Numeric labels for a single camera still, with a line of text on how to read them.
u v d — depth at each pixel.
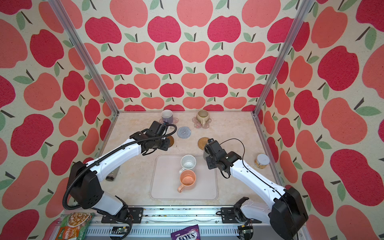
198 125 1.12
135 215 0.76
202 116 1.08
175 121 1.15
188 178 0.85
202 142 1.03
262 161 0.88
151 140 0.61
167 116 1.11
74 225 0.70
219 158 0.61
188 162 0.91
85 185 0.43
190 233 0.69
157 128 0.65
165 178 0.87
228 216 0.73
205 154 0.81
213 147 0.63
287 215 0.39
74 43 0.81
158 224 0.73
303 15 0.71
